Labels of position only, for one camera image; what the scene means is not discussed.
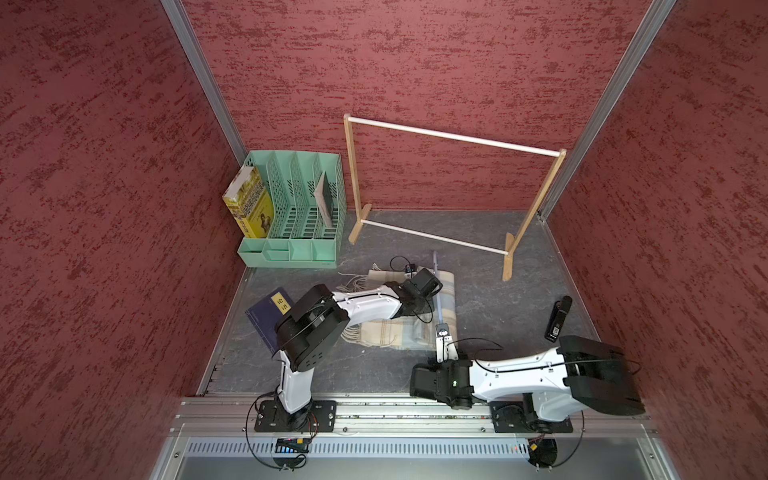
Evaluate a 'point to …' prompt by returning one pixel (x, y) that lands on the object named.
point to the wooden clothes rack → (511, 241)
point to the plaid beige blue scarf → (405, 333)
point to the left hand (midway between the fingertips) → (425, 307)
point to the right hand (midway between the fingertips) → (444, 356)
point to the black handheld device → (557, 317)
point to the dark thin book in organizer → (324, 199)
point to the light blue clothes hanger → (437, 293)
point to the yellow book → (250, 203)
